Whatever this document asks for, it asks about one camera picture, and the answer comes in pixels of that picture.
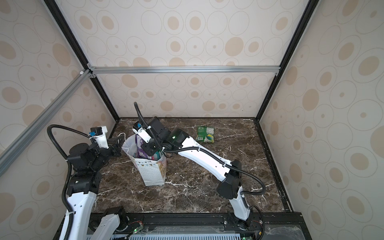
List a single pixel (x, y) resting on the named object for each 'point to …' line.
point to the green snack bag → (205, 134)
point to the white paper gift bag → (149, 172)
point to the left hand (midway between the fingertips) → (125, 135)
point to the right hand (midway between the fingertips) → (144, 144)
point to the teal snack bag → (157, 155)
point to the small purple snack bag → (139, 152)
